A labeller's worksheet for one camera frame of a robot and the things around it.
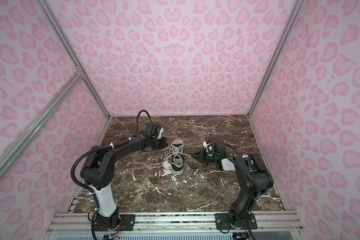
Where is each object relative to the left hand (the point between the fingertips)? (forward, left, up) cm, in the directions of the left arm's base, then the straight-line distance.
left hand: (169, 141), depth 95 cm
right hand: (-10, -15, 0) cm, 18 cm away
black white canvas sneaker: (-18, -5, -3) cm, 19 cm away
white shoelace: (-5, -5, -4) cm, 8 cm away
